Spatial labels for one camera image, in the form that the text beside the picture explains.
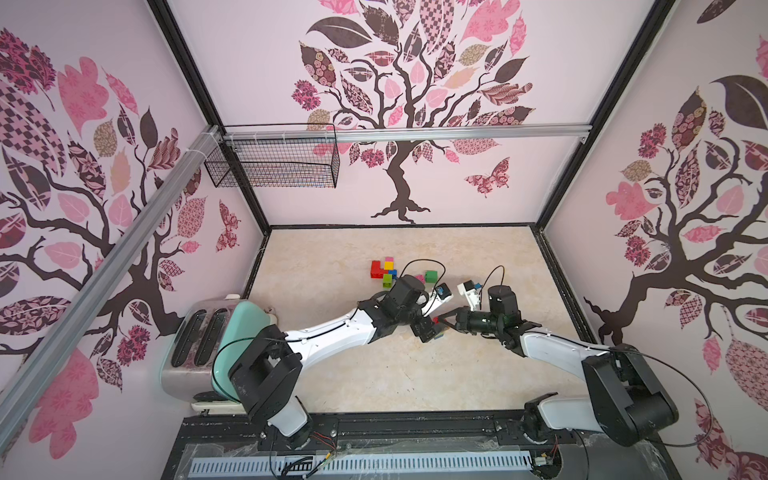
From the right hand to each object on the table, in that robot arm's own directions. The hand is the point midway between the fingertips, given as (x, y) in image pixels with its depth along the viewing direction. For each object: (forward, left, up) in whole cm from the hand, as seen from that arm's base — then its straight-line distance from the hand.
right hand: (440, 318), depth 84 cm
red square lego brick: (0, +1, 0) cm, 1 cm away
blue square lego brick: (+22, +13, -8) cm, 27 cm away
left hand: (-1, +2, +3) cm, 4 cm away
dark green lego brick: (+20, 0, -7) cm, 21 cm away
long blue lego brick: (-2, 0, -9) cm, 9 cm away
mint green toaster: (-14, +61, +8) cm, 63 cm away
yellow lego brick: (+26, +15, -9) cm, 32 cm away
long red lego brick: (+22, +19, -7) cm, 30 cm away
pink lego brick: (+29, +15, -8) cm, 33 cm away
